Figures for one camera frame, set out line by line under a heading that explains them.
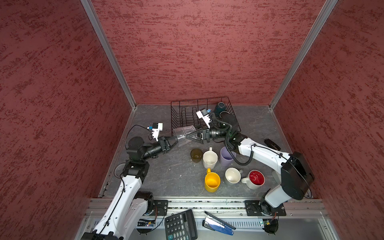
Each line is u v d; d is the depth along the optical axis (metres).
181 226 0.68
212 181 0.82
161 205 0.74
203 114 0.63
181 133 0.65
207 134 0.61
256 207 0.74
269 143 0.97
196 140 0.61
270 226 0.70
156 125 0.66
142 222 0.73
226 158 0.78
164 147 0.60
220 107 1.04
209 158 0.86
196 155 0.92
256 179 0.83
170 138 0.66
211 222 0.69
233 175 0.82
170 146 0.64
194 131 0.62
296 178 0.44
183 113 1.10
